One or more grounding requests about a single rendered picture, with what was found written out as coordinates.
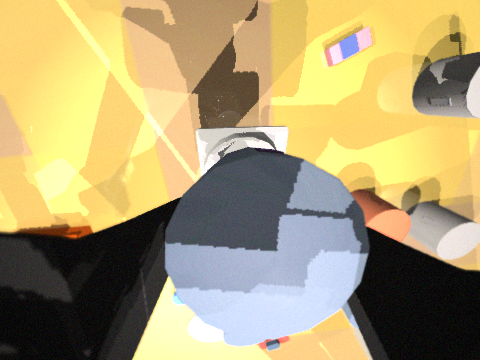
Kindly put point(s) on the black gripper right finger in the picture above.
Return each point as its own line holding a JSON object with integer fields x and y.
{"x": 410, "y": 305}

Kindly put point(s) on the white round dish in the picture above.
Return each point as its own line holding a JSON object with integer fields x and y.
{"x": 203, "y": 332}

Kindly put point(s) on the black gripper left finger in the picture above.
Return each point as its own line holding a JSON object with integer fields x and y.
{"x": 104, "y": 285}

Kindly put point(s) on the red toy car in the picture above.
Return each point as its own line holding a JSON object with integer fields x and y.
{"x": 273, "y": 344}

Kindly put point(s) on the pink eraser with blue sleeve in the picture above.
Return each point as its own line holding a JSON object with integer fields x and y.
{"x": 348, "y": 46}

